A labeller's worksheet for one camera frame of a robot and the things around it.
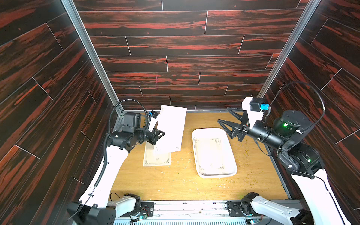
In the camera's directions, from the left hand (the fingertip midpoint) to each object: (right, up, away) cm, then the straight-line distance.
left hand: (164, 133), depth 71 cm
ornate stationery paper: (-11, -19, +22) cm, 31 cm away
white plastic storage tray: (+32, -15, +22) cm, 42 cm away
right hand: (+26, +10, -20) cm, 34 cm away
